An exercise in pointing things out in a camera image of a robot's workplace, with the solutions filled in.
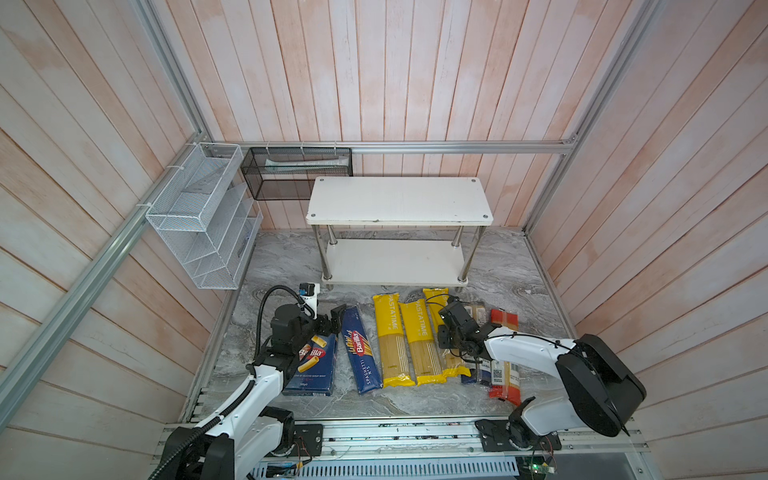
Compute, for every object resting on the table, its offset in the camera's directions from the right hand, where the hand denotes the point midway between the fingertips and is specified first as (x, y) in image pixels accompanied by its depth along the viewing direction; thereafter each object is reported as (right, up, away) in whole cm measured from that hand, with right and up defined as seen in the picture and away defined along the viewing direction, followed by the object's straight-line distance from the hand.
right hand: (444, 332), depth 93 cm
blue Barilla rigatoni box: (-38, -7, -14) cm, 41 cm away
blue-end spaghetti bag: (+8, -8, -11) cm, 15 cm away
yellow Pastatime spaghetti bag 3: (0, -7, -11) cm, 13 cm away
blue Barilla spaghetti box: (-26, -3, -8) cm, 27 cm away
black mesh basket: (-52, +54, +11) cm, 76 cm away
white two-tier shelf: (-16, +40, -11) cm, 44 cm away
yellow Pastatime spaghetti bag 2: (-7, -6, -7) cm, 12 cm away
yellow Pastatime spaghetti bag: (-16, -8, -9) cm, 20 cm away
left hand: (-34, +9, -8) cm, 36 cm away
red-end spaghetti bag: (+15, -10, -11) cm, 21 cm away
